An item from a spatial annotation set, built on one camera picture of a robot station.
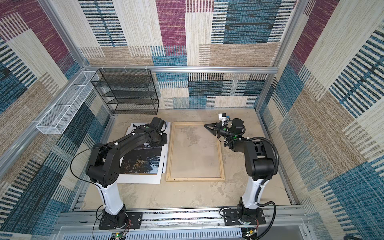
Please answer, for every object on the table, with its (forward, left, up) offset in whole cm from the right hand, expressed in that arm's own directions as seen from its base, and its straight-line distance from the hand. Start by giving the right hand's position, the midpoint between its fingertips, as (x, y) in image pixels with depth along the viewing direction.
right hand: (204, 126), depth 88 cm
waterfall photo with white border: (-15, +38, -17) cm, 44 cm away
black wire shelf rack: (+34, +52, +1) cm, 62 cm away
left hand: (-2, +24, -11) cm, 26 cm away
